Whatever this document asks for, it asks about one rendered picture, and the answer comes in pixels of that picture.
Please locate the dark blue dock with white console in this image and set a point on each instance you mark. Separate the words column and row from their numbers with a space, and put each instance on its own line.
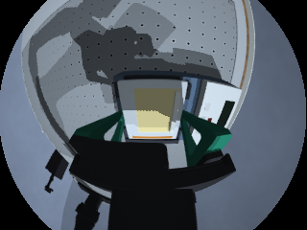
column 212, row 99

